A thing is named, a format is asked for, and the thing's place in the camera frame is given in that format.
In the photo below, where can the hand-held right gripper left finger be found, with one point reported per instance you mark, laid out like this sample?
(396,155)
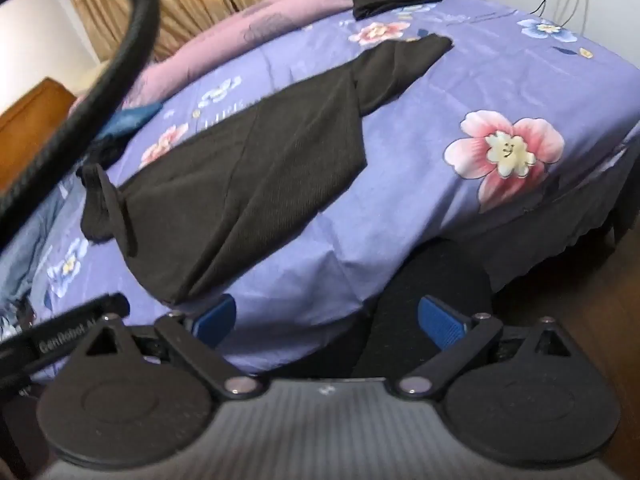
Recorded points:
(216,319)

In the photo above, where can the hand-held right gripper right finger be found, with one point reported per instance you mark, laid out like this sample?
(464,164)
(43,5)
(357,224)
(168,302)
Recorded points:
(441,322)

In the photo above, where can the black pants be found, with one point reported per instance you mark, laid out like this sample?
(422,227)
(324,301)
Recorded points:
(250,185)

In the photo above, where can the dark cloth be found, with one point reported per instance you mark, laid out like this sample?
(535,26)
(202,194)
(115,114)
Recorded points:
(107,152)

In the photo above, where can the blue cloth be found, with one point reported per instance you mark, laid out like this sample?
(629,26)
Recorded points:
(130,117)

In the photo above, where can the wooden headboard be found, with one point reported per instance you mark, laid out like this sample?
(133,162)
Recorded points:
(30,120)

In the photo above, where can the purple floral bed sheet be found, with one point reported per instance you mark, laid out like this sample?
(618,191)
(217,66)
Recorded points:
(425,75)

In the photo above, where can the pink blanket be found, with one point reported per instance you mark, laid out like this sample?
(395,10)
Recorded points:
(280,10)

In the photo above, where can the folded black garment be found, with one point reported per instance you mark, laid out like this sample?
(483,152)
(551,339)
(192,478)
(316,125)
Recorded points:
(395,0)

